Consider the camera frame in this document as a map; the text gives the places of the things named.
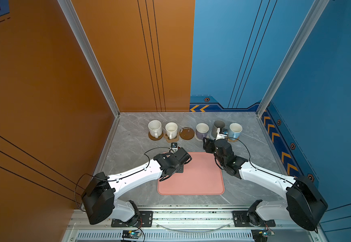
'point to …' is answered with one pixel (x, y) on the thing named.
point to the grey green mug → (217, 124)
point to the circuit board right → (259, 235)
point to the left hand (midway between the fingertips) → (178, 163)
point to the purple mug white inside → (202, 130)
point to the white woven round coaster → (197, 138)
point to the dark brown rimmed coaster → (186, 133)
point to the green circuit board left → (131, 234)
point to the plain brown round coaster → (154, 138)
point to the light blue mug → (234, 131)
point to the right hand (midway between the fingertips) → (206, 139)
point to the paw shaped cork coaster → (171, 140)
